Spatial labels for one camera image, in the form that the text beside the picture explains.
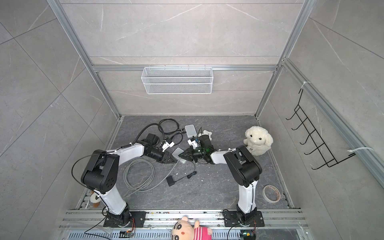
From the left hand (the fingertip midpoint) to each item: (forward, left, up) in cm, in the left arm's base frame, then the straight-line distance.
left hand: (174, 159), depth 88 cm
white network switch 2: (+8, -1, -6) cm, 10 cm away
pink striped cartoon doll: (-35, -6, +2) cm, 36 cm away
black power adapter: (-11, +3, -6) cm, 13 cm away
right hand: (+2, -3, +1) cm, 4 cm away
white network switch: (+25, -10, -4) cm, 27 cm away
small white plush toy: (+22, -21, -3) cm, 30 cm away
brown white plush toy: (-19, +42, -5) cm, 46 cm away
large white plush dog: (+5, -49, +10) cm, 51 cm away
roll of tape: (-24, -51, -5) cm, 56 cm away
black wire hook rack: (-14, -67, +26) cm, 73 cm away
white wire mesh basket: (+48, -2, +23) cm, 53 cm away
